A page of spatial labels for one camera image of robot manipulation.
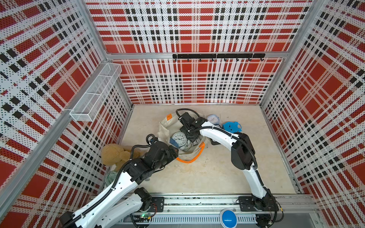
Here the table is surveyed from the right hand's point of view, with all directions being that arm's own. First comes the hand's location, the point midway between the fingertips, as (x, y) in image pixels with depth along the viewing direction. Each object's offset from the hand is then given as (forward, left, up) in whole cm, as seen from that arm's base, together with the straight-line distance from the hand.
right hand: (186, 132), depth 92 cm
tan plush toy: (-20, +37, +10) cm, 43 cm away
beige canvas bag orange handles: (+2, +11, +4) cm, 12 cm away
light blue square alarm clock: (+17, -21, -8) cm, 28 cm away
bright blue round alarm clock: (+9, -33, -6) cm, 35 cm away
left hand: (-18, +4, +8) cm, 20 cm away
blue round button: (-46, -21, -9) cm, 51 cm away
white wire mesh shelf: (+13, +66, +10) cm, 68 cm away
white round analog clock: (-3, +5, -5) cm, 8 cm away
